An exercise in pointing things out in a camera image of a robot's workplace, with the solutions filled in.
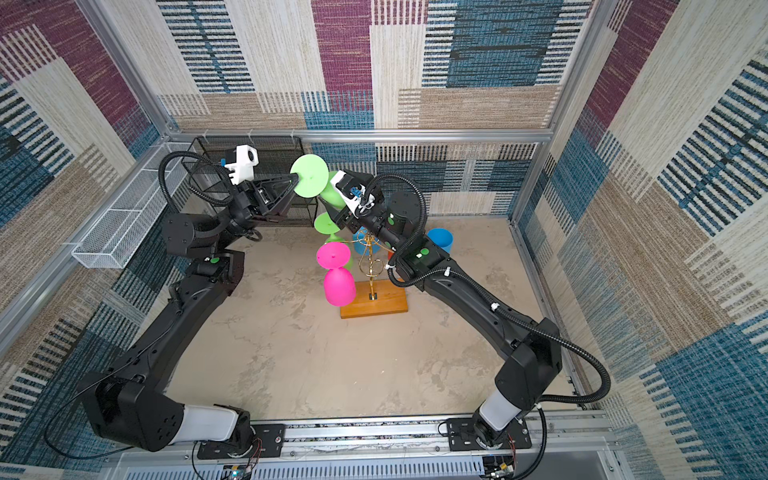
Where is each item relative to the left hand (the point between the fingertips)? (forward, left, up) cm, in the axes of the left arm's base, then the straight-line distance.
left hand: (298, 182), depth 50 cm
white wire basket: (+10, +50, -22) cm, 55 cm away
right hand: (+11, -4, -9) cm, 15 cm away
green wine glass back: (+11, 0, -21) cm, 24 cm away
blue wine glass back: (+7, -9, -24) cm, 26 cm away
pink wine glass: (-1, -3, -29) cm, 29 cm away
